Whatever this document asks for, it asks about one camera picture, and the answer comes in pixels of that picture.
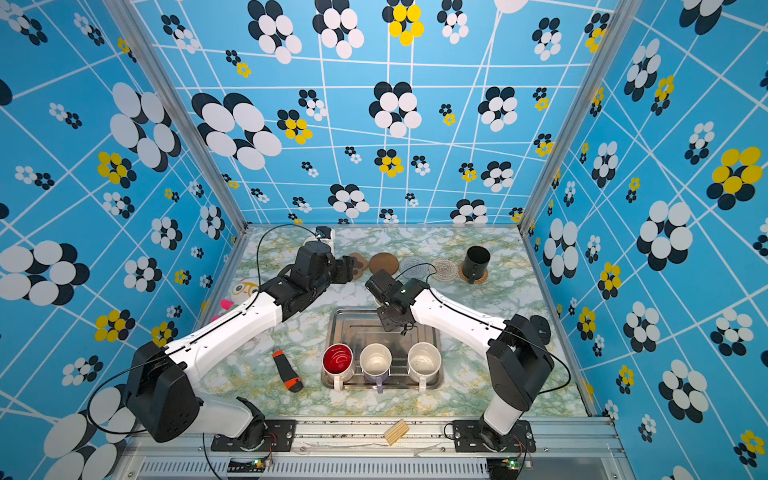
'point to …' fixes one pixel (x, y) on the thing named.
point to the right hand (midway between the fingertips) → (397, 314)
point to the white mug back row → (393, 316)
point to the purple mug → (375, 361)
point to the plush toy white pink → (241, 292)
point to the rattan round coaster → (478, 280)
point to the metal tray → (361, 327)
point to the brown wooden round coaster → (383, 261)
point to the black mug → (475, 262)
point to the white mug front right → (424, 360)
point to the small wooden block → (396, 431)
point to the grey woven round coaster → (414, 267)
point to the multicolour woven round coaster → (444, 270)
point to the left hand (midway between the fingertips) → (349, 256)
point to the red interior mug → (338, 364)
